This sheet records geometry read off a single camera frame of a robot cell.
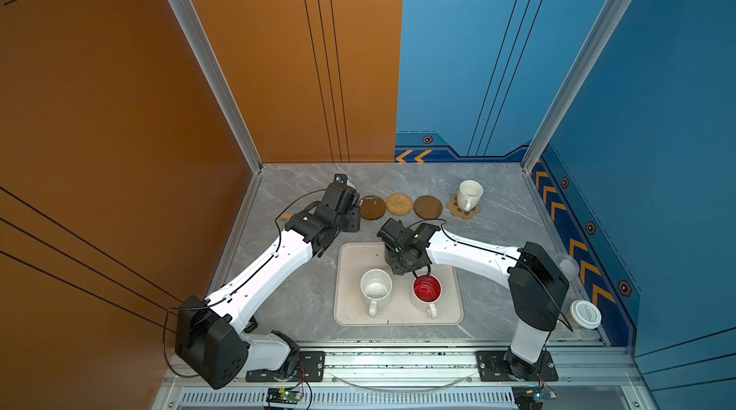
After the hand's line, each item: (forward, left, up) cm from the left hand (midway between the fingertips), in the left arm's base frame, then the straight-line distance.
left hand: (350, 208), depth 81 cm
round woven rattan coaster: (+17, -16, -21) cm, 31 cm away
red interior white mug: (-16, -23, -19) cm, 34 cm away
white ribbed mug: (-15, -7, -19) cm, 26 cm away
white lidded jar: (-24, -63, -14) cm, 69 cm away
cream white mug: (+15, -40, -12) cm, 44 cm away
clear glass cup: (-9, -67, -16) cm, 69 cm away
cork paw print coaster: (+14, -37, -20) cm, 44 cm away
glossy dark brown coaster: (+16, -5, -20) cm, 26 cm away
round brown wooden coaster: (+15, -26, -20) cm, 36 cm away
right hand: (-10, -15, -15) cm, 24 cm away
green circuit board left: (-42, +15, -22) cm, 50 cm away
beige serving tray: (-5, 0, -21) cm, 22 cm away
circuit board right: (-42, -46, -21) cm, 66 cm away
